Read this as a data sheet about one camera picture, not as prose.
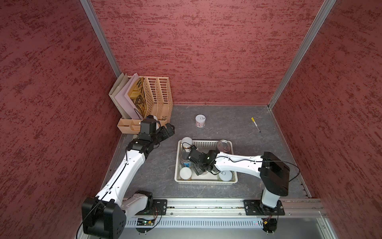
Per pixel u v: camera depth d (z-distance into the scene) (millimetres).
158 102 1120
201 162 632
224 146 873
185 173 779
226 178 793
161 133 708
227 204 760
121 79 945
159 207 741
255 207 730
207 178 846
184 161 794
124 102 896
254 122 1100
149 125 589
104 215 372
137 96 979
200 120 1063
